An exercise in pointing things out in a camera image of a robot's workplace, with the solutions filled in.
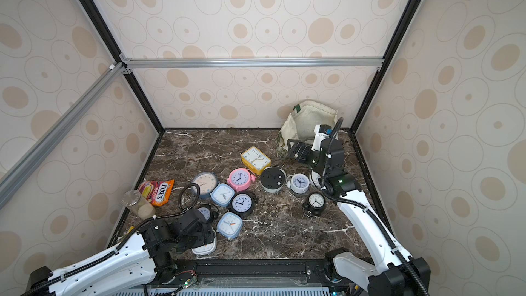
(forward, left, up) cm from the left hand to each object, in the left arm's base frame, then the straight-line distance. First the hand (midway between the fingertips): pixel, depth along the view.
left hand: (212, 240), depth 76 cm
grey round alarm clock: (+27, +9, -3) cm, 29 cm away
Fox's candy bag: (+21, +29, -3) cm, 36 cm away
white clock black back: (+27, -23, -1) cm, 36 cm away
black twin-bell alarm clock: (+16, -10, -3) cm, 19 cm away
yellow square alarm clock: (+39, -14, -2) cm, 42 cm away
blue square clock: (+19, -1, -1) cm, 19 cm away
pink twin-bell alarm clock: (+29, -8, -3) cm, 30 cm away
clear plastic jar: (+10, +28, +7) cm, 31 cm away
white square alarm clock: (-2, +2, -2) cm, 4 cm away
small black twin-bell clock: (+16, -41, -2) cm, 44 cm away
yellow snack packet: (+5, +36, -4) cm, 36 cm away
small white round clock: (+26, -35, -2) cm, 44 cm away
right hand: (+28, -34, +25) cm, 51 cm away
